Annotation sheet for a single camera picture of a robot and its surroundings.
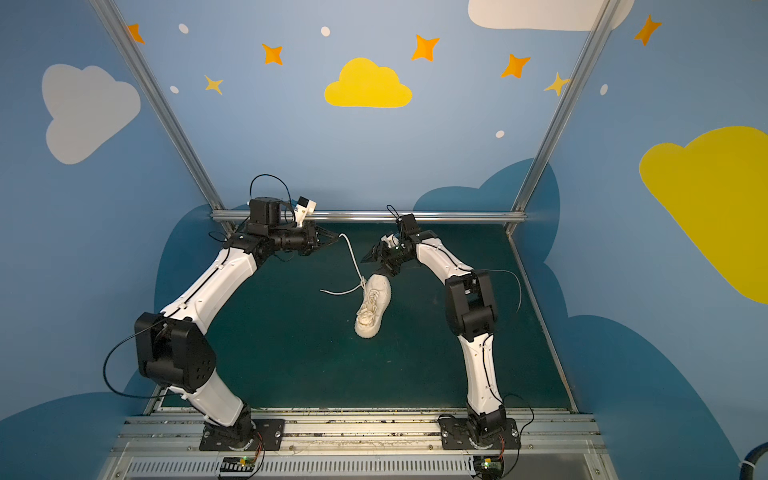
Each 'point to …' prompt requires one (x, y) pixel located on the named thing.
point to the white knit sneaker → (376, 299)
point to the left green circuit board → (243, 464)
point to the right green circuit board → (489, 467)
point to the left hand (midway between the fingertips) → (337, 234)
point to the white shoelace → (363, 281)
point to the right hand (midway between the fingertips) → (367, 262)
